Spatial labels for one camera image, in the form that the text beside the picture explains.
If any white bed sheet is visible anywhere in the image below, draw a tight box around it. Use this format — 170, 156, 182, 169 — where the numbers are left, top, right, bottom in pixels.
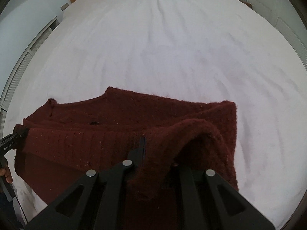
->
4, 0, 306, 229

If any wooden nightstand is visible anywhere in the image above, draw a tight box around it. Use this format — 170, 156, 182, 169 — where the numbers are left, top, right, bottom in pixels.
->
239, 0, 252, 9

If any white wardrobe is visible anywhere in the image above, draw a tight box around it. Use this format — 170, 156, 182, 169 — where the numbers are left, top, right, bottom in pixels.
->
246, 0, 306, 67

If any person's left hand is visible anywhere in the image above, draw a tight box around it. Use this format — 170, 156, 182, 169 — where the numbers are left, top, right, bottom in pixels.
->
0, 166, 12, 184

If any dark red knitted sweater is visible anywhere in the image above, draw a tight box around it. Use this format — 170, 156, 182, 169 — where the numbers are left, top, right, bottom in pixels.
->
14, 86, 239, 230

